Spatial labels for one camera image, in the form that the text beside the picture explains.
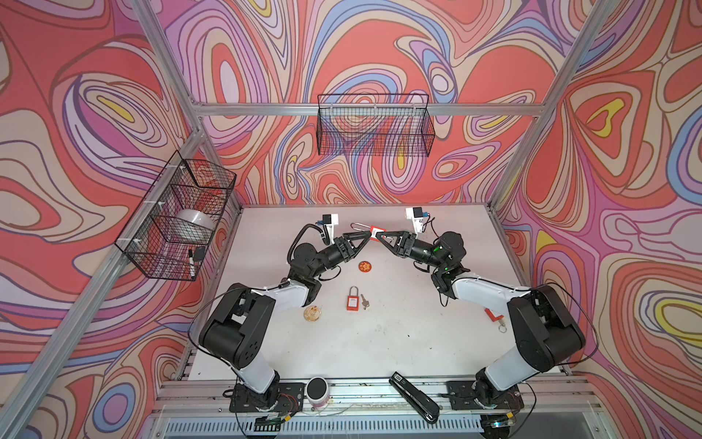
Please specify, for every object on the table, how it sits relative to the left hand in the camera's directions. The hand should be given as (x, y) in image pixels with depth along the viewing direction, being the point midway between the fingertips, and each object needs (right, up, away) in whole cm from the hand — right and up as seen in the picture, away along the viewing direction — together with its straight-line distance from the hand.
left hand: (371, 240), depth 74 cm
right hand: (+1, -1, +1) cm, 2 cm away
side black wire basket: (-56, +2, 0) cm, 56 cm away
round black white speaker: (-15, -40, -3) cm, 42 cm away
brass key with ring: (-1, -22, +17) cm, 28 cm away
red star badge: (-1, -11, +26) cm, 28 cm away
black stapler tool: (+14, -42, -6) cm, 45 cm away
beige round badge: (-19, -25, +14) cm, 34 cm away
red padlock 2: (-5, -21, +17) cm, 27 cm away
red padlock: (+1, +3, -1) cm, 3 cm away
